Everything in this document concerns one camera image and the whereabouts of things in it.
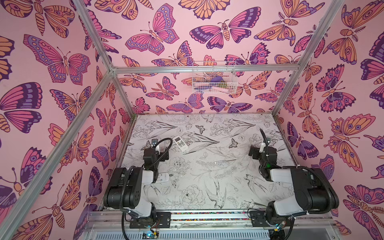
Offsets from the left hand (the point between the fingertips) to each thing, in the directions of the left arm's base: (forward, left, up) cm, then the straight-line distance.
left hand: (159, 145), depth 94 cm
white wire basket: (+32, -35, +24) cm, 53 cm away
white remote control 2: (-18, -4, -6) cm, 20 cm away
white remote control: (+5, -12, -6) cm, 15 cm away
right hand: (0, -63, 0) cm, 63 cm away
